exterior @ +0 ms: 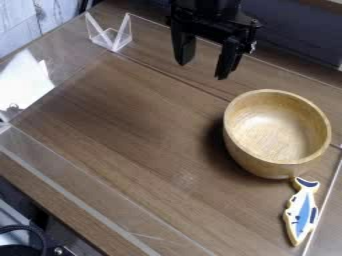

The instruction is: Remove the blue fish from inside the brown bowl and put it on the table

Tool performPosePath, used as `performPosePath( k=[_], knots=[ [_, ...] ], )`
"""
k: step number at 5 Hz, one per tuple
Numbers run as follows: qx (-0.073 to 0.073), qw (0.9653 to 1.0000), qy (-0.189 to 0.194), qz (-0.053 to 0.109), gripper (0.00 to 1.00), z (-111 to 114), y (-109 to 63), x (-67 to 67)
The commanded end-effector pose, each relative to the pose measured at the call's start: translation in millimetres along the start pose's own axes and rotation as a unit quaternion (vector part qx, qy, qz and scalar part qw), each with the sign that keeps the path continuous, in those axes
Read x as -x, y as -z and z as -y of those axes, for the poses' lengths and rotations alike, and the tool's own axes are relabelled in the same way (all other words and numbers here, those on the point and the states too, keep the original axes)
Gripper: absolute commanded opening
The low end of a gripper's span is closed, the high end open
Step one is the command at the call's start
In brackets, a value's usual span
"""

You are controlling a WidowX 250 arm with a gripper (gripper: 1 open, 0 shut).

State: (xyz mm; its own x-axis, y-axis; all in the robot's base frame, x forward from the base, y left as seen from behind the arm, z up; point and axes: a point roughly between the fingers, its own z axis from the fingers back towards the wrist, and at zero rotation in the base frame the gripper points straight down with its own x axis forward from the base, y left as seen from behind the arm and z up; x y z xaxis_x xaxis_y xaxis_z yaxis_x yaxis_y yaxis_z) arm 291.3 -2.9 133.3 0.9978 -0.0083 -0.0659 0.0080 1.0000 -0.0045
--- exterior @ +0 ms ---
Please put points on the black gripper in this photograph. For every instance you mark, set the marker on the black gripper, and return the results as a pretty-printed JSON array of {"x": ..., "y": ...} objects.
[{"x": 212, "y": 19}]

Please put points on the light wooden bowl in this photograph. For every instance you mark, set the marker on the light wooden bowl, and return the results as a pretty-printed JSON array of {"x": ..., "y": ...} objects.
[{"x": 276, "y": 133}]

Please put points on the blue wooden toy fish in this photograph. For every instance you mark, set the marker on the blue wooden toy fish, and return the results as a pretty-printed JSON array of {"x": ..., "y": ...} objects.
[{"x": 300, "y": 213}]

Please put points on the clear acrylic front barrier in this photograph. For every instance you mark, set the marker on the clear acrylic front barrier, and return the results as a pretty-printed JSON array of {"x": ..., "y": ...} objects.
[{"x": 119, "y": 227}]

